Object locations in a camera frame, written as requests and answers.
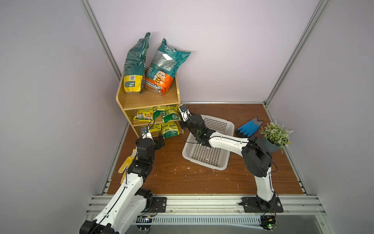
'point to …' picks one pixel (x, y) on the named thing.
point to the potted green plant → (276, 137)
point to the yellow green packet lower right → (169, 129)
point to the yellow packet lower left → (157, 126)
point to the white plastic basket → (204, 155)
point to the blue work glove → (249, 128)
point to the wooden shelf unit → (146, 99)
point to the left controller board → (143, 222)
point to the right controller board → (269, 222)
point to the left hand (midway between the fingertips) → (154, 133)
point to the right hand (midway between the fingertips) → (183, 108)
